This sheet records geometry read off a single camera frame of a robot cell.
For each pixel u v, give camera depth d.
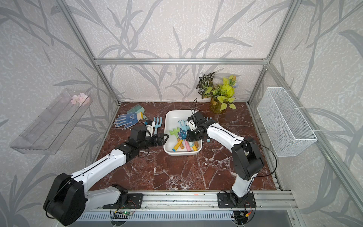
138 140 0.64
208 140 0.96
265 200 0.76
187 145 0.94
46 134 0.65
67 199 0.40
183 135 0.99
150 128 0.75
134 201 0.73
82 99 0.76
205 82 1.05
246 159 0.46
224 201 0.73
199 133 0.66
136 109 1.15
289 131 0.60
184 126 0.90
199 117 0.72
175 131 1.00
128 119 1.08
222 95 0.98
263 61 0.94
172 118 1.08
